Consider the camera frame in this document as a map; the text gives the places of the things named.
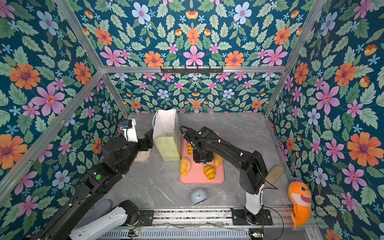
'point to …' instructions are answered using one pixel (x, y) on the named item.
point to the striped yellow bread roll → (209, 171)
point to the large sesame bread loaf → (218, 160)
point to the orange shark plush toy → (300, 195)
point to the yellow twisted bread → (207, 166)
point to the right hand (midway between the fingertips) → (201, 160)
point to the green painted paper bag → (168, 138)
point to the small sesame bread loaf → (185, 166)
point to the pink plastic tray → (196, 175)
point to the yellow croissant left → (190, 149)
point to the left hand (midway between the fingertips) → (145, 126)
